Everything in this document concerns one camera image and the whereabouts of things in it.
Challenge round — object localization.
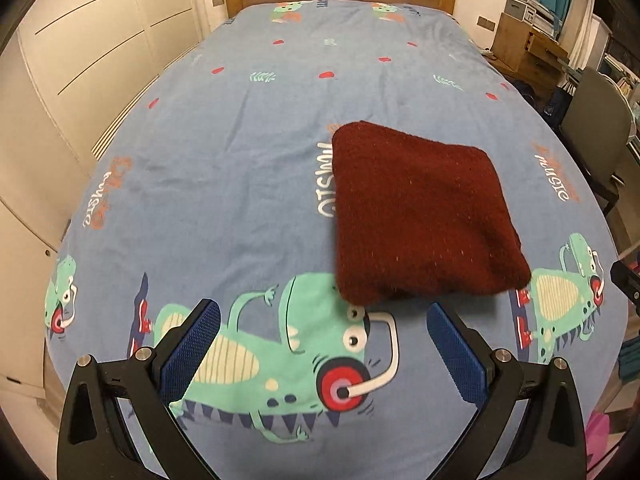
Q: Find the dark red knit sweater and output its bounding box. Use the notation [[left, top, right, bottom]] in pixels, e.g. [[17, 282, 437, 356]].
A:
[[332, 122, 532, 306]]

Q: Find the stack of teal folded clothes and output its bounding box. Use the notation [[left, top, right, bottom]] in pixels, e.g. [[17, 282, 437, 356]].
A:
[[618, 338, 640, 382]]

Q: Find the pink object on floor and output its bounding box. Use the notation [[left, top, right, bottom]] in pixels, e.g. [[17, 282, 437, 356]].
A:
[[586, 412, 610, 468]]

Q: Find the grey office chair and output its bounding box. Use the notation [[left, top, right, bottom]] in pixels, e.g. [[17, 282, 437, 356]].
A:
[[559, 67, 636, 217]]

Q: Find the wooden desk cabinet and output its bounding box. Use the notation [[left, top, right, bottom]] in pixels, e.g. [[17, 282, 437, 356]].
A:
[[490, 13, 568, 88]]

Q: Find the blue dinosaur print bedsheet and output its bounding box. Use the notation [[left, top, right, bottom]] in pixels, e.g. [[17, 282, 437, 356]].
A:
[[46, 0, 627, 479]]

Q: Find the cream wardrobe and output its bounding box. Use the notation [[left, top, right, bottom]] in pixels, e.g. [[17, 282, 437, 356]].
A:
[[1, 0, 206, 398]]

